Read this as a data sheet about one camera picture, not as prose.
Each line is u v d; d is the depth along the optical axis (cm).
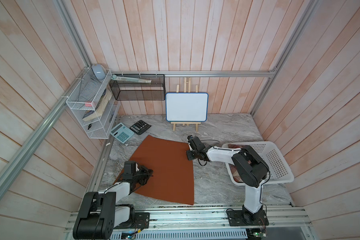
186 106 101
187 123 107
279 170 85
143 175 80
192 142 78
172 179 86
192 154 86
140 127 111
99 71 84
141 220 73
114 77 90
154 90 107
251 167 51
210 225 73
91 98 77
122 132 107
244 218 66
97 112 78
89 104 69
